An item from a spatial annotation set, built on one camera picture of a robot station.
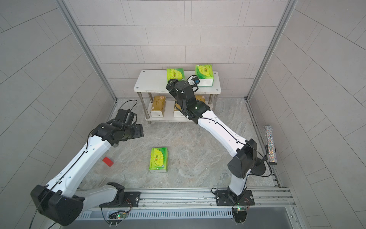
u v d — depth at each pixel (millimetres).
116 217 655
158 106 958
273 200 714
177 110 597
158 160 787
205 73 757
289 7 711
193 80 634
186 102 532
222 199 711
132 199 713
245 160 423
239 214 679
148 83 807
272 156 656
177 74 757
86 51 870
